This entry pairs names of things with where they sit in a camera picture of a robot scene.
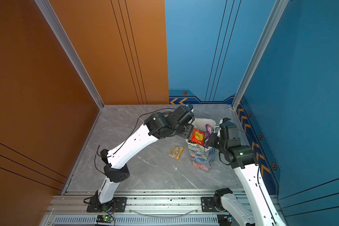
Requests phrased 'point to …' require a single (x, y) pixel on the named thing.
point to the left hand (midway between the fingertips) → (188, 126)
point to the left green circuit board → (104, 219)
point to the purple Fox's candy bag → (207, 135)
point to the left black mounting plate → (118, 205)
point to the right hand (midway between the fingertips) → (209, 136)
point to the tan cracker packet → (175, 151)
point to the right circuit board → (226, 220)
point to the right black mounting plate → (208, 204)
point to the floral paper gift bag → (202, 157)
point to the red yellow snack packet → (198, 136)
